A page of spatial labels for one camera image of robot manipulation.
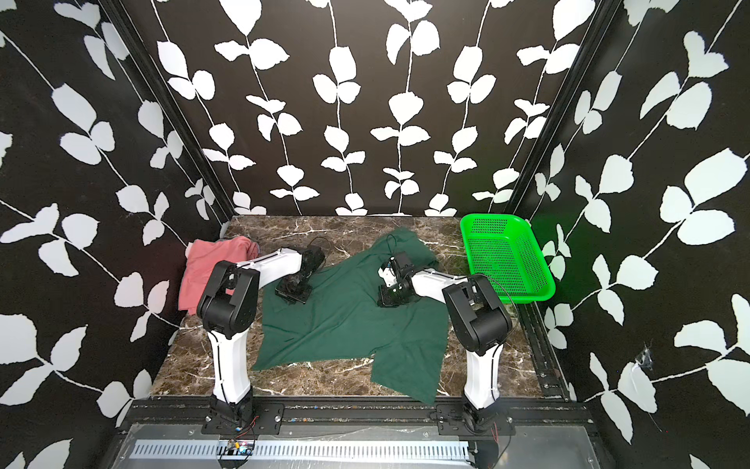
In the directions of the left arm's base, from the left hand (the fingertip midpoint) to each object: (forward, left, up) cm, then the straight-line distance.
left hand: (291, 297), depth 96 cm
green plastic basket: (+18, -79, 0) cm, 81 cm away
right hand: (-2, -29, 0) cm, 29 cm away
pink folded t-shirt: (+15, +31, +6) cm, 35 cm away
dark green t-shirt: (-16, -38, -3) cm, 41 cm away
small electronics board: (-41, +7, -1) cm, 42 cm away
